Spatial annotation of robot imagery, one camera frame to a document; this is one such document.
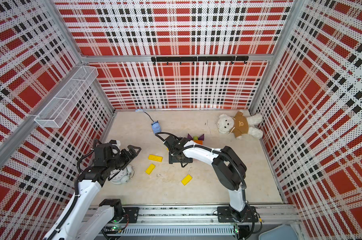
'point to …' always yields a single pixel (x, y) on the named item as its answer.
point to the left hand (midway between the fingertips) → (139, 153)
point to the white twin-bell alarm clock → (122, 176)
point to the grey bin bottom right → (284, 232)
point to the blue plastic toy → (156, 127)
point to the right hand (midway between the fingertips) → (181, 159)
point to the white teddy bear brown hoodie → (239, 125)
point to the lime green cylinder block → (196, 138)
